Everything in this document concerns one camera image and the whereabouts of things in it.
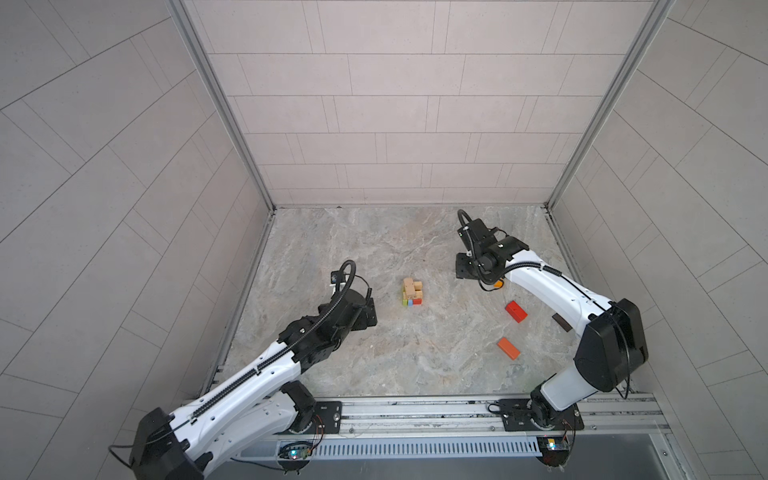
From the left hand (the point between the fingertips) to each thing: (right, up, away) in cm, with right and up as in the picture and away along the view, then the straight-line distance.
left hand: (368, 303), depth 78 cm
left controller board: (-14, -29, -14) cm, 35 cm away
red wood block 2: (+43, -5, +10) cm, 45 cm away
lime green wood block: (+10, -2, +10) cm, 15 cm away
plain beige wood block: (+11, +3, +9) cm, 14 cm away
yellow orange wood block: (+28, +9, -20) cm, 35 cm away
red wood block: (+14, -2, +11) cm, 18 cm away
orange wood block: (+39, -14, +5) cm, 42 cm away
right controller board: (+44, -31, -10) cm, 55 cm away
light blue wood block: (+12, -2, +11) cm, 16 cm away
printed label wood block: (+14, +1, +9) cm, 16 cm away
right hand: (+26, +8, +8) cm, 28 cm away
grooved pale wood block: (+14, +3, +11) cm, 18 cm away
